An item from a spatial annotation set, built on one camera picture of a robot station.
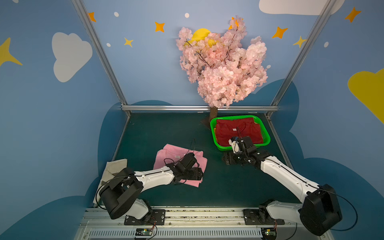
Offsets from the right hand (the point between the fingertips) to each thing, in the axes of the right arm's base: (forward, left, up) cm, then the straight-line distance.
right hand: (228, 156), depth 85 cm
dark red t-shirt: (+24, -1, -4) cm, 24 cm away
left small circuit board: (-38, +43, -11) cm, 58 cm away
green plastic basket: (+18, -27, -3) cm, 33 cm away
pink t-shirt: (+4, +36, -9) cm, 37 cm away
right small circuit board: (-35, -19, -13) cm, 42 cm away
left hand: (-8, +17, -7) cm, 20 cm away
